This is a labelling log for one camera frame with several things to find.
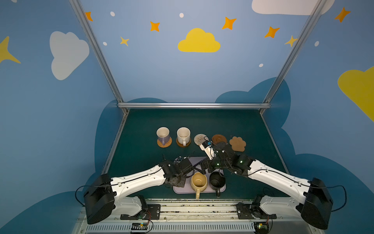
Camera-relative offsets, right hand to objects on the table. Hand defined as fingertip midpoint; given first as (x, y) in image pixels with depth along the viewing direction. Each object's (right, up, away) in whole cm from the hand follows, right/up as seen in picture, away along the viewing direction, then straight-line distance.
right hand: (200, 162), depth 76 cm
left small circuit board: (-31, -32, -3) cm, 45 cm away
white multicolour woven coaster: (+2, +10, +28) cm, 30 cm away
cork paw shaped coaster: (+29, +6, +25) cm, 39 cm away
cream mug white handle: (-10, +14, +25) cm, 30 cm away
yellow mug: (0, -14, +8) cm, 16 cm away
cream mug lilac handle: (-24, +13, +25) cm, 37 cm away
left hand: (-10, -10, +3) cm, 15 cm away
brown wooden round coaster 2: (+16, +10, +28) cm, 34 cm away
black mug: (+11, -13, +8) cm, 19 cm away
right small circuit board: (+31, -33, -3) cm, 45 cm away
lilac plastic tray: (-6, -16, +5) cm, 18 cm away
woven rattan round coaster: (-21, +6, +24) cm, 33 cm away
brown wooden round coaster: (-11, +6, +20) cm, 24 cm away
